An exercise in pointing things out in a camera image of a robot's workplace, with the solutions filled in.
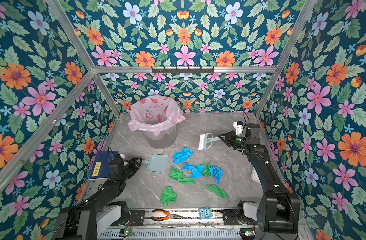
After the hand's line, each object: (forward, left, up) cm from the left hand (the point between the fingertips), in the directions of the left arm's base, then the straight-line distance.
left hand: (141, 156), depth 87 cm
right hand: (+2, -45, +15) cm, 48 cm away
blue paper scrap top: (+3, -24, -7) cm, 26 cm away
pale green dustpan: (-1, -8, -8) cm, 11 cm away
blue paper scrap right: (-11, -44, -5) cm, 45 cm away
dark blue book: (-2, +27, -7) cm, 28 cm away
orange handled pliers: (-32, -15, -7) cm, 36 cm away
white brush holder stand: (-15, -65, -4) cm, 67 cm away
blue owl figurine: (-31, -35, -6) cm, 47 cm away
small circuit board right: (-40, -55, -8) cm, 68 cm away
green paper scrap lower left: (-21, -16, -8) cm, 27 cm away
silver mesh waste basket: (+11, -11, -1) cm, 16 cm away
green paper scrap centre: (-9, -38, -6) cm, 39 cm away
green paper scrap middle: (-14, -28, -8) cm, 32 cm away
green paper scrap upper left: (-9, -19, -8) cm, 22 cm away
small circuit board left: (-37, +2, -7) cm, 37 cm away
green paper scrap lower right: (-20, -42, -5) cm, 46 cm away
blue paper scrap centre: (-9, -33, -7) cm, 34 cm away
